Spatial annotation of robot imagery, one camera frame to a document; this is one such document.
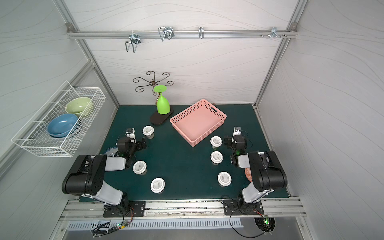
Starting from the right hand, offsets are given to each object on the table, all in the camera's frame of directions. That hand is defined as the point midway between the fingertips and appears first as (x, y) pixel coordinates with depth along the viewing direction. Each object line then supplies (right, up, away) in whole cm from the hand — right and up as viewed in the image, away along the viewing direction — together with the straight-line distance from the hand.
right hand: (236, 135), depth 95 cm
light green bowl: (-85, +18, -22) cm, 90 cm away
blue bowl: (-85, +8, -31) cm, 91 cm away
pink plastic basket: (-25, +9, +12) cm, 29 cm away
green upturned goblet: (-46, +19, -6) cm, 50 cm away
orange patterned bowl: (+4, -20, -11) cm, 24 cm away
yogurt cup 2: (-46, -23, -20) cm, 55 cm away
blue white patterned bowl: (-79, -9, -5) cm, 79 cm away
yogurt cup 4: (-12, -21, -18) cm, 30 cm away
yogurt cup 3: (-14, -3, -3) cm, 15 cm away
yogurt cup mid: (-58, -16, -13) cm, 61 cm away
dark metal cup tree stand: (-56, +11, +17) cm, 60 cm away
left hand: (-64, -1, 0) cm, 64 cm away
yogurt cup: (-57, +3, +1) cm, 57 cm away
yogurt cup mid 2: (-14, -12, -10) cm, 21 cm away
